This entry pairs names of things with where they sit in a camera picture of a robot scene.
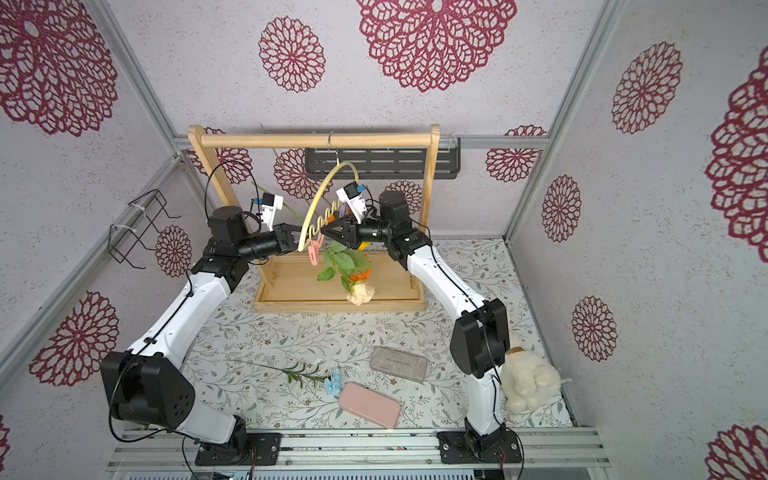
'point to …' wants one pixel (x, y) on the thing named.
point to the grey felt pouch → (399, 363)
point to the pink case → (373, 406)
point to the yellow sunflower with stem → (363, 245)
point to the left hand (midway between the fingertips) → (313, 233)
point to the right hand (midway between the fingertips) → (322, 226)
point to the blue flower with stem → (333, 377)
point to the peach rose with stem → (357, 292)
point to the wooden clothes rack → (289, 283)
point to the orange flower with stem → (362, 265)
